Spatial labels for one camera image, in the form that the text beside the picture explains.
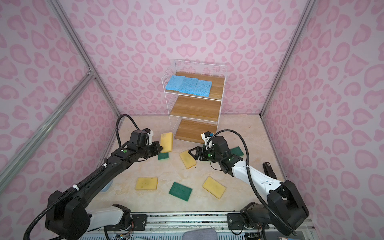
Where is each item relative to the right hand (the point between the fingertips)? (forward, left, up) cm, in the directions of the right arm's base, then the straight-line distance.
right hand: (193, 151), depth 78 cm
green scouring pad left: (+6, +20, -16) cm, 26 cm away
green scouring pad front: (-15, +7, -17) cm, 24 cm away
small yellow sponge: (+6, +15, -2) cm, 17 cm away
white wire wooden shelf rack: (+20, +2, +6) cm, 21 cm away
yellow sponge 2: (-11, +27, -17) cm, 34 cm away
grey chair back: (-32, +4, -19) cm, 37 cm away
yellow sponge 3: (-12, -11, -17) cm, 24 cm away
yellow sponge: (+4, +4, -19) cm, 19 cm away
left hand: (+4, +17, -1) cm, 17 cm away
